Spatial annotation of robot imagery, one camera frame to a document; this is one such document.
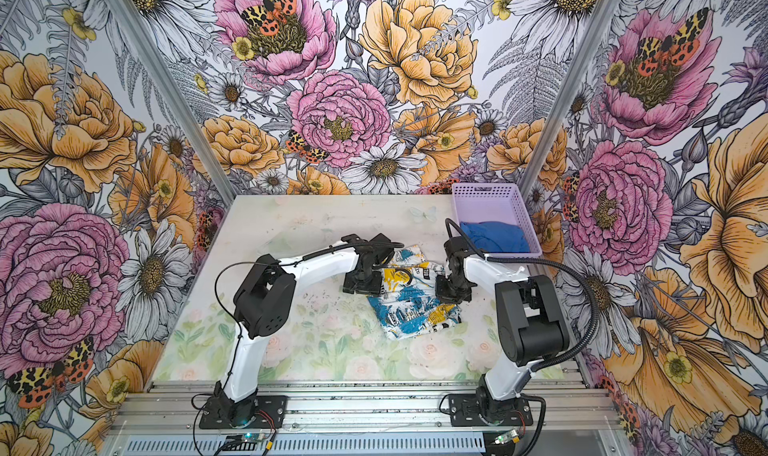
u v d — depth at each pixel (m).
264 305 0.54
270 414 0.73
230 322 0.89
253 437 0.71
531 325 0.48
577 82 0.88
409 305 0.89
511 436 0.71
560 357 0.47
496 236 1.03
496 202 1.19
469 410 0.74
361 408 0.76
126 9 0.74
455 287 0.80
